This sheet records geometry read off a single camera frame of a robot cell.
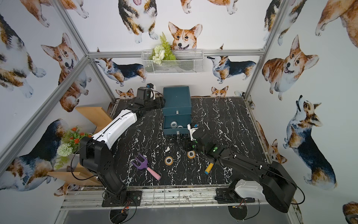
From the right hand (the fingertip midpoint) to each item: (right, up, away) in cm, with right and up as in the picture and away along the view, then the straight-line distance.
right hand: (185, 135), depth 80 cm
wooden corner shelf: (-51, +11, +2) cm, 52 cm away
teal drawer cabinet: (-6, +14, +9) cm, 18 cm away
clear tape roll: (-8, +5, +14) cm, 17 cm away
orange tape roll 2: (+4, -14, +10) cm, 17 cm away
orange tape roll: (-10, -17, +8) cm, 21 cm away
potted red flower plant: (-57, -6, -11) cm, 59 cm away
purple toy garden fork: (-26, -19, +6) cm, 33 cm away
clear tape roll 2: (-4, +4, +14) cm, 15 cm away
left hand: (-15, +23, +7) cm, 29 cm away
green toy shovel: (+14, -20, +1) cm, 24 cm away
